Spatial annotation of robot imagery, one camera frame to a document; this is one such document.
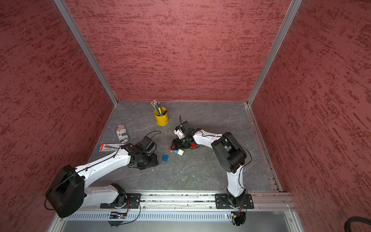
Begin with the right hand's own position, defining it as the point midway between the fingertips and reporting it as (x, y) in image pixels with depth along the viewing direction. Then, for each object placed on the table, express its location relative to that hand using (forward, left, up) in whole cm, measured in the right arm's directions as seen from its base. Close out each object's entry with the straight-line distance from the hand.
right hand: (175, 149), depth 91 cm
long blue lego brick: (-1, 0, 0) cm, 1 cm away
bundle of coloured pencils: (+26, +12, +14) cm, 32 cm away
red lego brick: (-2, -12, +8) cm, 14 cm away
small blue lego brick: (-5, +7, -1) cm, 8 cm away
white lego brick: (-3, -4, +2) cm, 5 cm away
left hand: (-12, +12, +2) cm, 17 cm away
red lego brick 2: (-1, +1, +7) cm, 7 cm away
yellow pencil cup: (+21, +11, +5) cm, 24 cm away
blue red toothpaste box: (+3, +44, +1) cm, 44 cm away
